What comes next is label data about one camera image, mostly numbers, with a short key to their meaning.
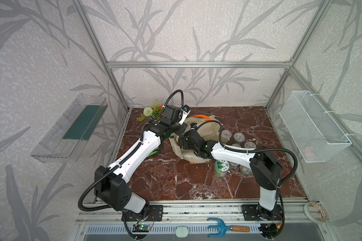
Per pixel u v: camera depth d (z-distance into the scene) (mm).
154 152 943
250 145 933
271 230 698
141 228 705
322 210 736
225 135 980
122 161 438
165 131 546
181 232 668
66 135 648
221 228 681
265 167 477
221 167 806
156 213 738
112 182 400
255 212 739
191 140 674
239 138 963
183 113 693
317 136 630
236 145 919
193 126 788
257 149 514
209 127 1036
